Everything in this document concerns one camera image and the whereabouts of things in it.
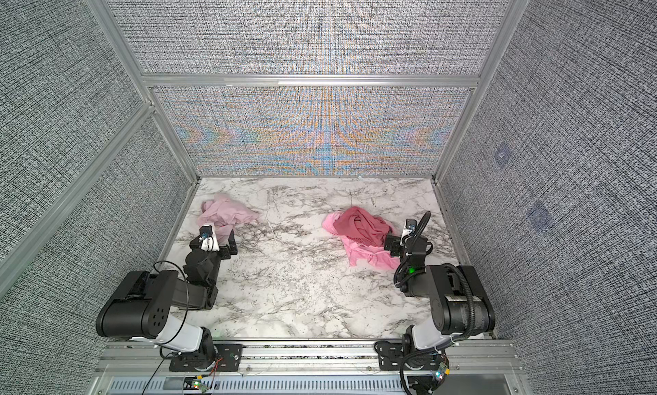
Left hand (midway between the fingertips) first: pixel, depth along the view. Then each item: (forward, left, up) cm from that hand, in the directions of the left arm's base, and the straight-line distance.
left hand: (218, 232), depth 89 cm
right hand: (-1, -66, -2) cm, 66 cm away
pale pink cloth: (+12, +2, -4) cm, 12 cm away
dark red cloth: (+1, -50, 0) cm, 50 cm away
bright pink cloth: (-7, -50, -9) cm, 52 cm away
